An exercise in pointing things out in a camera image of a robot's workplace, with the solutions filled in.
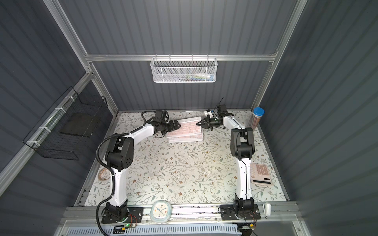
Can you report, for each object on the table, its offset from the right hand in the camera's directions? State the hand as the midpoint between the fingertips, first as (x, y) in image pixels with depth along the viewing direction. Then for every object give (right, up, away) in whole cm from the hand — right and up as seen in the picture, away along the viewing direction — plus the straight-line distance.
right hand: (199, 124), depth 97 cm
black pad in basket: (-63, 0, -21) cm, 66 cm away
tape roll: (-58, -30, -10) cm, 66 cm away
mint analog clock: (-20, -43, -24) cm, 54 cm away
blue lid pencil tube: (+37, +7, -3) cm, 38 cm away
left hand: (-14, -2, +3) cm, 14 cm away
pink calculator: (+35, -29, -12) cm, 47 cm away
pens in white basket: (0, +30, -5) cm, 31 cm away
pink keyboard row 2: (-9, -9, +2) cm, 13 cm away
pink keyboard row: (-7, -2, +1) cm, 7 cm away
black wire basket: (-68, -6, -34) cm, 76 cm away
